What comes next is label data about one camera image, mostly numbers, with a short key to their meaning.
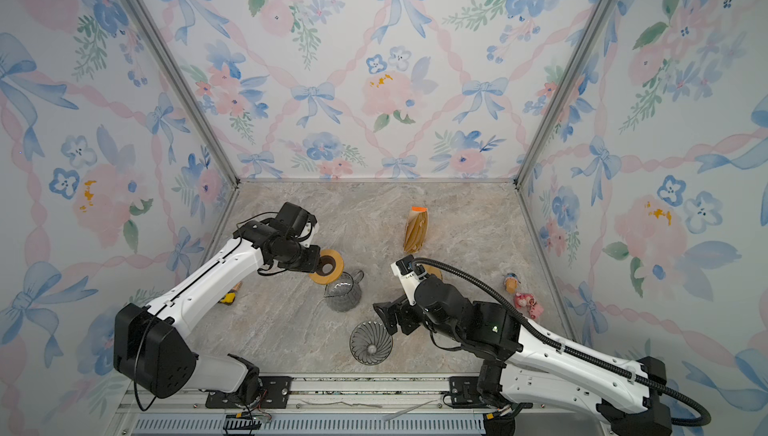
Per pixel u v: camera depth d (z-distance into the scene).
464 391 0.74
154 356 0.40
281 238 0.60
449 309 0.46
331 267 0.82
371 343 0.80
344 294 0.91
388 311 0.57
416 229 0.98
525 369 0.62
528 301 0.87
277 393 0.74
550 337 0.45
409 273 0.57
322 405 0.73
